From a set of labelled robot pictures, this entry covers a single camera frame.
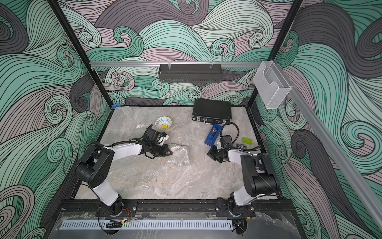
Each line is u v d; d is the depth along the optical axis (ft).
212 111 3.84
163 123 3.51
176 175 2.80
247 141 3.21
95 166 1.54
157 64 3.06
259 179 1.46
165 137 2.88
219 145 2.81
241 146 3.12
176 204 2.49
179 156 2.81
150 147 2.30
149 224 2.29
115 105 4.00
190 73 3.09
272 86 2.73
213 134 3.19
